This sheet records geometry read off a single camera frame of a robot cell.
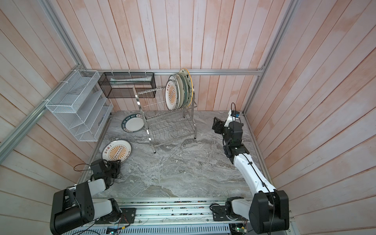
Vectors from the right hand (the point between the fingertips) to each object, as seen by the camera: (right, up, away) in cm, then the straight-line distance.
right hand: (219, 118), depth 81 cm
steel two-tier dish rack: (-38, -4, +31) cm, 49 cm away
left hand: (-60, -27, +11) cm, 67 cm away
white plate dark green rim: (-61, -2, +33) cm, 70 cm away
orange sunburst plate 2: (-66, -21, +17) cm, 71 cm away
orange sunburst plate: (-28, +14, +3) cm, 31 cm away
